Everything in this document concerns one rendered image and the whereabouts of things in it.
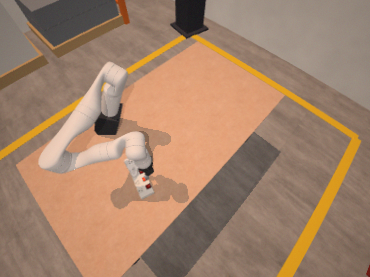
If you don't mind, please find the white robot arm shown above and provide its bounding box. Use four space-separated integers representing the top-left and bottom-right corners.
38 62 150 174

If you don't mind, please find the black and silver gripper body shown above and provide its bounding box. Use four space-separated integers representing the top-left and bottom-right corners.
124 154 154 177

